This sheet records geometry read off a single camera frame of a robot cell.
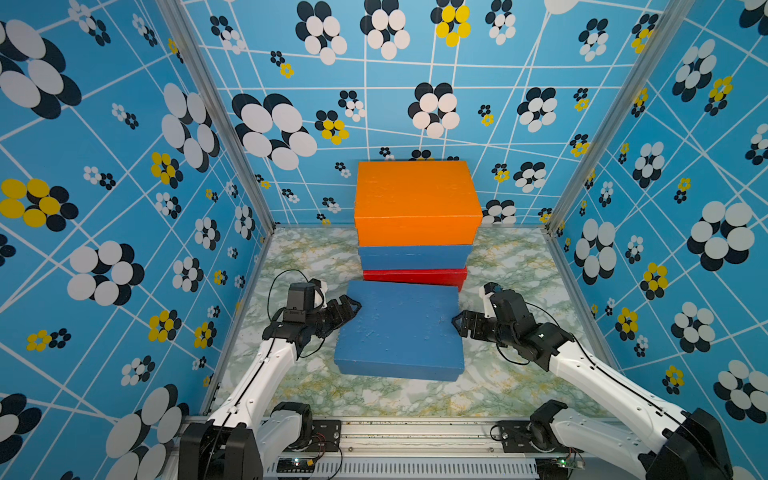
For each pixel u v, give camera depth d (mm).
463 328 722
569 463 695
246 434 407
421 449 726
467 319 721
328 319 722
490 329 682
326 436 727
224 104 865
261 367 500
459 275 927
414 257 853
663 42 719
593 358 509
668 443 390
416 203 787
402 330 794
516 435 729
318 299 700
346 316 736
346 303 750
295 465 722
